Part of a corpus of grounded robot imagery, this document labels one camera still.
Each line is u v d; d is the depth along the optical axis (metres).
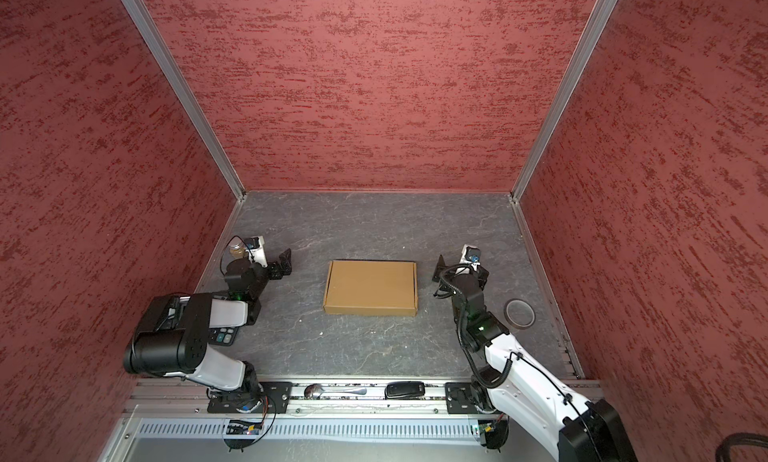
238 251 0.92
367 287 0.89
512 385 0.52
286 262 0.86
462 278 0.63
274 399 0.74
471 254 0.68
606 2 0.72
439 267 0.79
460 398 0.74
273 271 0.84
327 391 0.76
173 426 0.71
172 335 0.46
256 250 0.80
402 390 0.73
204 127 0.98
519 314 0.89
